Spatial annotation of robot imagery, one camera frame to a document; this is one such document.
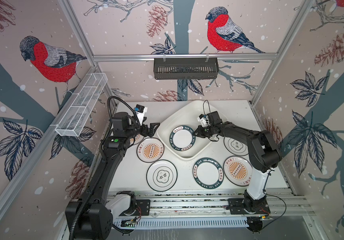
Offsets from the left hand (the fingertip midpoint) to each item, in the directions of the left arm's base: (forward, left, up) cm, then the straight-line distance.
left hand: (151, 120), depth 74 cm
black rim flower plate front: (-18, -4, -28) cm, 34 cm away
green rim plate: (+5, -17, -26) cm, 31 cm away
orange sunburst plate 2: (-2, +4, -28) cm, 29 cm away
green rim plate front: (-18, -31, -27) cm, 45 cm away
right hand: (+5, -24, -22) cm, 33 cm away
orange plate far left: (+7, +13, -28) cm, 32 cm away
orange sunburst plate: (-16, -49, -28) cm, 59 cm away
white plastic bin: (+17, -9, -22) cm, 29 cm away
